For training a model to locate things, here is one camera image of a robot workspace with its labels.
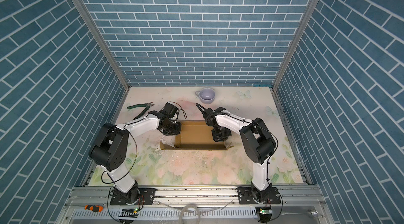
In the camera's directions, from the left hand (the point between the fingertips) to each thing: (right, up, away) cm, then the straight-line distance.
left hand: (184, 132), depth 93 cm
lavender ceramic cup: (+13, +23, +19) cm, 33 cm away
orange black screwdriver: (-36, -29, -23) cm, 52 cm away
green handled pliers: (-28, +16, +16) cm, 36 cm away
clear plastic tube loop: (+5, -31, -19) cm, 37 cm away
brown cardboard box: (+7, -1, 0) cm, 7 cm away
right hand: (+23, -4, -2) cm, 24 cm away
